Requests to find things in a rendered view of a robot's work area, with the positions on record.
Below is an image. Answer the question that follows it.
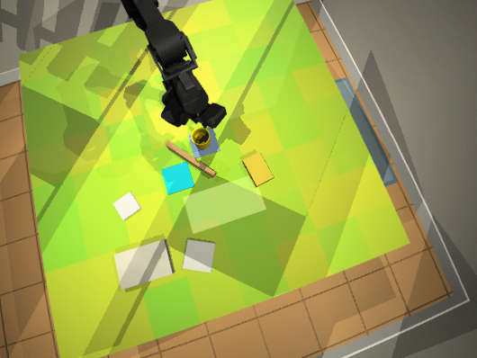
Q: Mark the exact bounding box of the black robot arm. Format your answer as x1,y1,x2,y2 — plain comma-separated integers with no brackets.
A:
121,0,209,127

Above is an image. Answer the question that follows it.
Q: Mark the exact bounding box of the yellow rectangular block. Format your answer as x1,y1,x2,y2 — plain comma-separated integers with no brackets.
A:
243,152,274,187

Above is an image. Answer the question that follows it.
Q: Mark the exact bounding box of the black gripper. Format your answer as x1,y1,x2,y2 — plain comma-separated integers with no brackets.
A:
161,87,227,129

